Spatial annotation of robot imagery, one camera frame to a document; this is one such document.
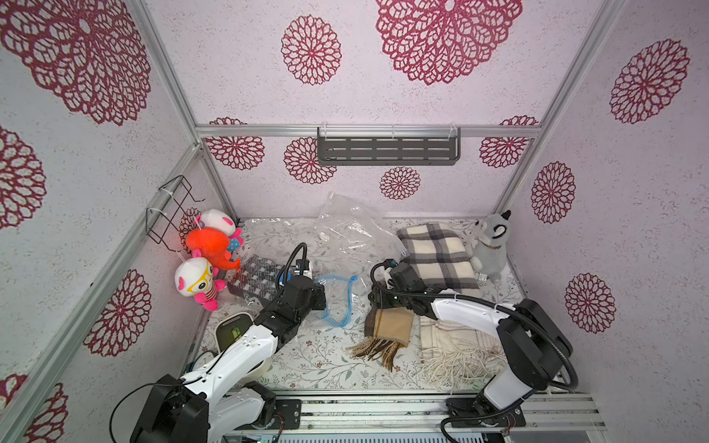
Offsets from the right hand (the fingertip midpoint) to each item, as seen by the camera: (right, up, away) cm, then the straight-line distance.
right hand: (373, 292), depth 89 cm
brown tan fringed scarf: (+4, -10, -6) cm, 12 cm away
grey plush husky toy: (+40, +15, +6) cm, 44 cm away
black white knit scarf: (-40, +4, +5) cm, 40 cm away
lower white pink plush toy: (-52, +6, -10) cm, 54 cm away
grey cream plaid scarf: (+27, +11, +14) cm, 32 cm away
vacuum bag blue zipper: (-7, +4, 0) cm, 8 cm away
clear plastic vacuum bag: (-11, +16, +21) cm, 28 cm away
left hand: (-17, +3, -4) cm, 17 cm away
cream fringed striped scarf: (+23, -17, -10) cm, 30 cm away
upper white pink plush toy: (-54, +24, +5) cm, 59 cm away
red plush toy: (-51, +15, -2) cm, 53 cm away
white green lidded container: (-44, -10, -6) cm, 45 cm away
